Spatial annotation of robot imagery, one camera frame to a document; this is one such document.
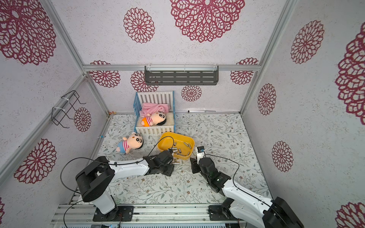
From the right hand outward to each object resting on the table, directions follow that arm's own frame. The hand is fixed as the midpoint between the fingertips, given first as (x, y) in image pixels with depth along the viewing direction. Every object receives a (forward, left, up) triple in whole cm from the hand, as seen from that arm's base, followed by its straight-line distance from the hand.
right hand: (195, 158), depth 85 cm
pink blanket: (+41, +33, +3) cm, 52 cm away
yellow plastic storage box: (+13, +8, -9) cm, 18 cm away
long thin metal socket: (+14, +3, -8) cm, 16 cm away
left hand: (-3, +16, -8) cm, 18 cm away
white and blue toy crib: (+47, +26, +8) cm, 55 cm away
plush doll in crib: (+29, +26, +4) cm, 39 cm away
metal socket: (0, +12, -6) cm, 13 cm away
